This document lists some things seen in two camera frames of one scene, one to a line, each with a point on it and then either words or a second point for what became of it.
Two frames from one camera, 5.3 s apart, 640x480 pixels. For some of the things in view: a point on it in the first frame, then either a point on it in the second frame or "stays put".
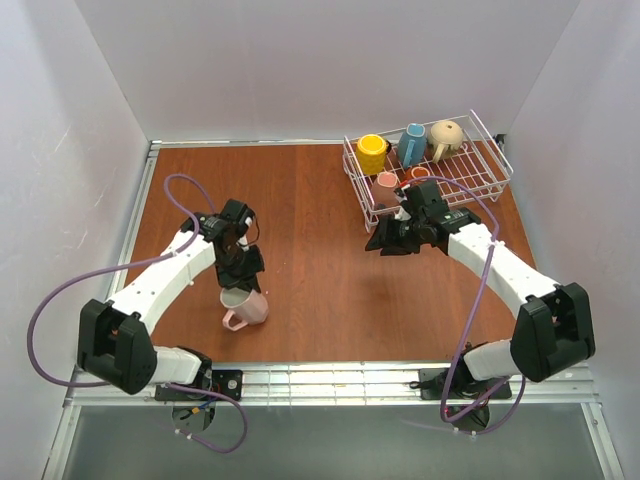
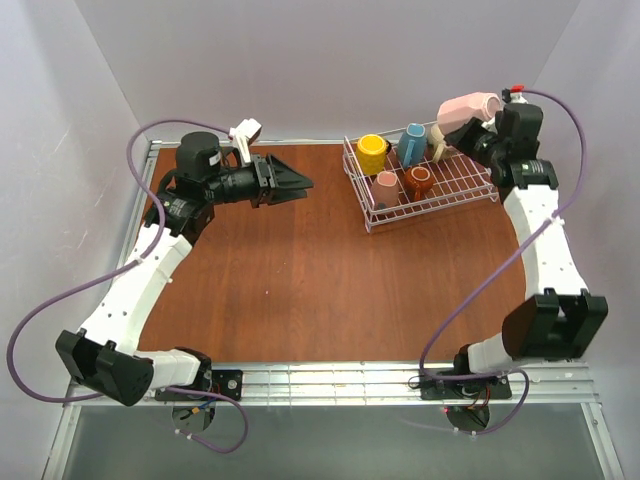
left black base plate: [217, 381] stays put
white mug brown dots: [383, 191] stays put
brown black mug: [417, 172] stays put
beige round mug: [445, 137] stays put
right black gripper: [398, 232] → [463, 135]
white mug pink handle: [251, 307] → [455, 111]
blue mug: [412, 145] stays put
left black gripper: [240, 275] → [263, 181]
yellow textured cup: [371, 152] stays put
